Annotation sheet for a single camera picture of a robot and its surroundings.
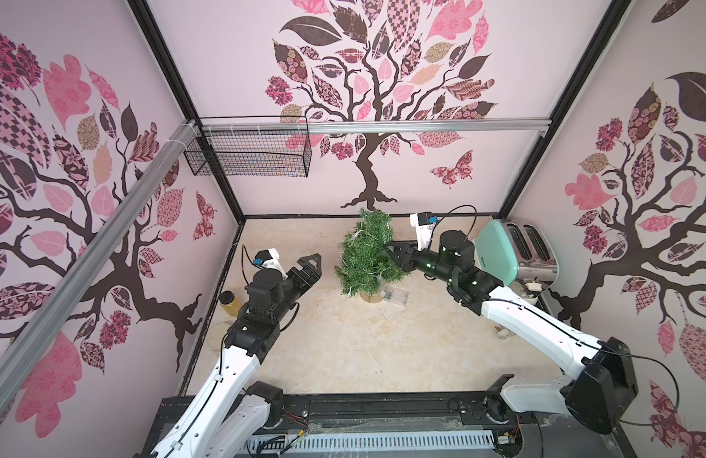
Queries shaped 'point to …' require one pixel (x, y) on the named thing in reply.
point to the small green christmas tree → (366, 264)
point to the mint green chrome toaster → (522, 255)
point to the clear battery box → (396, 296)
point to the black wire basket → (255, 146)
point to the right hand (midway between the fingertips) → (386, 242)
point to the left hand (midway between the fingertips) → (315, 269)
